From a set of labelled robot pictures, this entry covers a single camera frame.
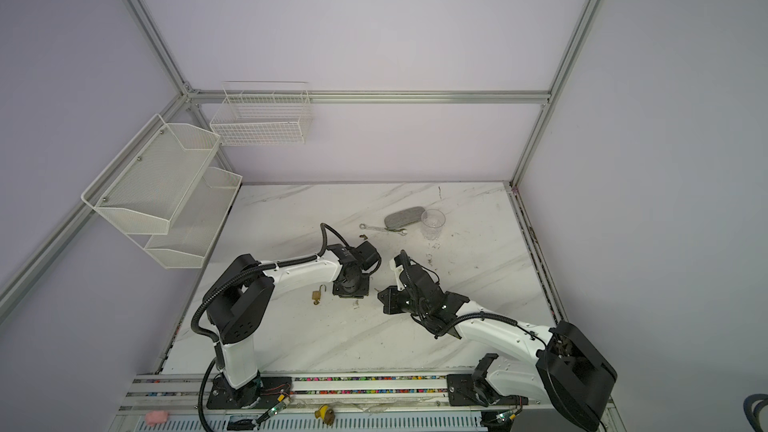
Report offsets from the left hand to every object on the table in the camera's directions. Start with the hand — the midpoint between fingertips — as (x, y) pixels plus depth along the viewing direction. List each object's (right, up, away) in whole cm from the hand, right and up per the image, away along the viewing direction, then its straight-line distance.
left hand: (356, 294), depth 89 cm
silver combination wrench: (+14, +18, +16) cm, 28 cm away
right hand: (+7, +2, -10) cm, 12 cm away
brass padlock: (-13, 0, +1) cm, 13 cm away
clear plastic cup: (+25, +22, +15) cm, 37 cm away
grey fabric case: (+16, +23, +17) cm, 33 cm away
